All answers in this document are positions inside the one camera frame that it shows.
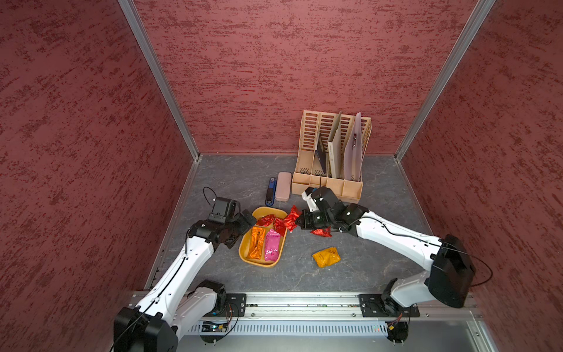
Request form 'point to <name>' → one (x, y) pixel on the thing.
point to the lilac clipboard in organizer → (352, 154)
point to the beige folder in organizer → (334, 144)
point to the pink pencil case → (283, 186)
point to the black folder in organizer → (320, 153)
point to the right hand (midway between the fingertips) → (295, 226)
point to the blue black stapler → (270, 192)
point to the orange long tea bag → (256, 243)
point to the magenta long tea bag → (272, 246)
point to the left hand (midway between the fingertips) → (248, 231)
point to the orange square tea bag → (327, 257)
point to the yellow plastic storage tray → (245, 241)
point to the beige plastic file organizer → (308, 174)
